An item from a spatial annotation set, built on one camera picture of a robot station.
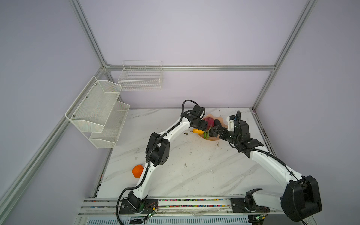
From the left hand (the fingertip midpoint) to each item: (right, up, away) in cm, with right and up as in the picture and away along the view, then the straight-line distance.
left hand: (201, 126), depth 96 cm
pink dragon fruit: (+7, +4, +5) cm, 10 cm away
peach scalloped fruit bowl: (+5, -5, -21) cm, 23 cm away
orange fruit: (-39, -25, -17) cm, 49 cm away
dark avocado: (+13, +3, +8) cm, 16 cm away
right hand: (+5, -2, -13) cm, 14 cm away
